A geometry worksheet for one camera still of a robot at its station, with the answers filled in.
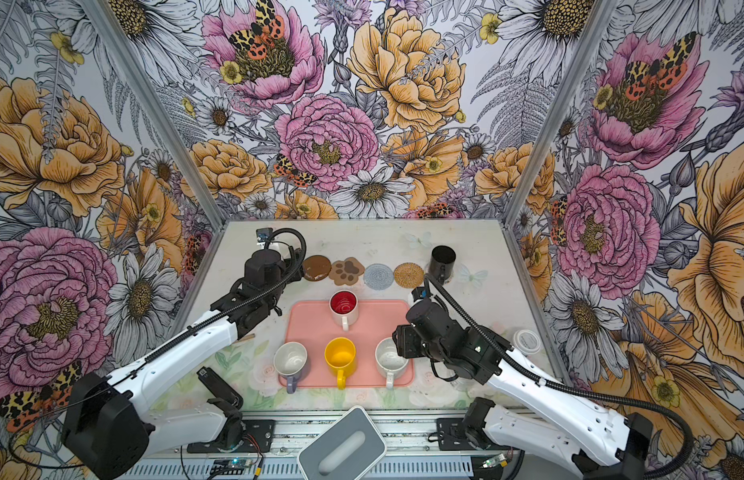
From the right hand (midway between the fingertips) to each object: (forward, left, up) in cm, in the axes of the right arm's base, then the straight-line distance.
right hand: (405, 346), depth 72 cm
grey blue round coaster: (+32, +6, -16) cm, 37 cm away
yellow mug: (+4, +17, -15) cm, 23 cm away
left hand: (+23, +30, +6) cm, 38 cm away
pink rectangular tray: (+15, +28, -17) cm, 36 cm away
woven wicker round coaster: (+33, -4, -17) cm, 37 cm away
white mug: (+2, +4, -16) cm, 16 cm away
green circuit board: (-21, +41, -16) cm, 49 cm away
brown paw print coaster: (+34, +17, -16) cm, 41 cm away
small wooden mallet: (-3, +32, +14) cm, 35 cm away
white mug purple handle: (+3, +32, -15) cm, 35 cm away
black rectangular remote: (-3, +50, -17) cm, 53 cm away
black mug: (+32, -15, -10) cm, 37 cm away
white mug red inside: (+19, +17, -14) cm, 29 cm away
